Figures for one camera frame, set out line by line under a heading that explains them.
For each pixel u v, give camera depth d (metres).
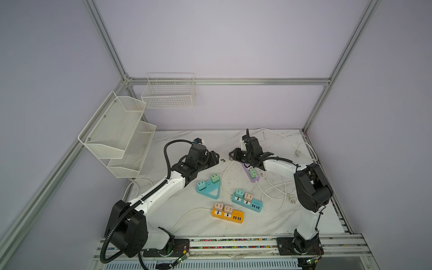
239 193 0.83
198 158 0.63
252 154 0.75
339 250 0.74
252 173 0.91
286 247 0.73
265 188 0.91
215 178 0.89
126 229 0.40
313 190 0.50
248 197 0.82
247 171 0.98
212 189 0.88
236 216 0.80
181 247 0.74
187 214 0.83
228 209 0.78
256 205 0.84
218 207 0.78
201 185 0.86
